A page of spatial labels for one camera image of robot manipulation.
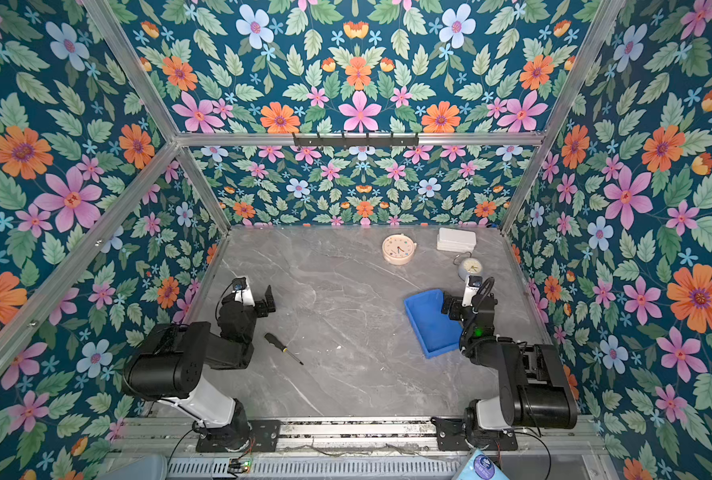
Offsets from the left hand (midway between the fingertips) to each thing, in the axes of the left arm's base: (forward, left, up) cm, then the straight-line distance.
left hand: (254, 280), depth 90 cm
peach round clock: (+17, -47, -9) cm, 51 cm away
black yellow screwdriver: (-15, -5, -11) cm, 19 cm away
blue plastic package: (-50, -58, -5) cm, 77 cm away
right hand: (-6, -64, -4) cm, 65 cm away
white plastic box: (+17, -69, -6) cm, 71 cm away
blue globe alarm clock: (+7, -72, -8) cm, 72 cm away
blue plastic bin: (-15, -56, -13) cm, 59 cm away
